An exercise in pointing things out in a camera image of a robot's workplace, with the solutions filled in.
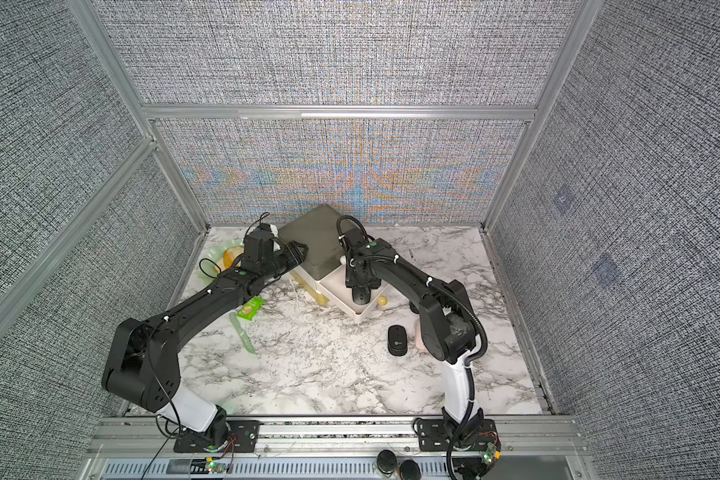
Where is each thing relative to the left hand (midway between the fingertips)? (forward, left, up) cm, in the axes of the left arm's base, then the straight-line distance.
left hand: (309, 248), depth 87 cm
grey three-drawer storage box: (-7, -4, -1) cm, 8 cm away
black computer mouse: (-11, -15, -9) cm, 21 cm away
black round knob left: (-51, -18, -12) cm, 56 cm away
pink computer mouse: (-21, -31, -17) cm, 41 cm away
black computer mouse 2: (-22, -25, -16) cm, 37 cm away
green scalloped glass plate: (+11, +35, -16) cm, 40 cm away
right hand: (-4, -14, -9) cm, 17 cm away
